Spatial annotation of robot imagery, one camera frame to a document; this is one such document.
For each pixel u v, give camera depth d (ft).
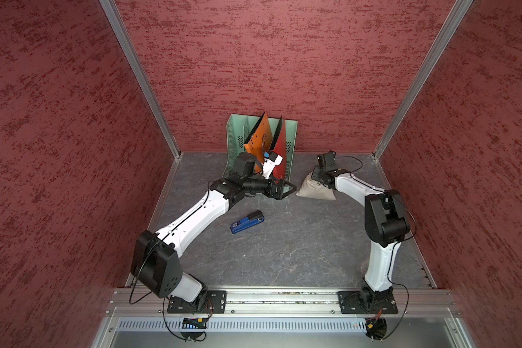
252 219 3.07
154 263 1.36
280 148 2.72
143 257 1.43
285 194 2.21
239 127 3.36
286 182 2.15
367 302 2.17
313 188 3.12
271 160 2.20
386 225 1.75
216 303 2.44
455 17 2.38
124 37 2.53
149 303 2.41
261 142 3.14
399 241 1.83
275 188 2.15
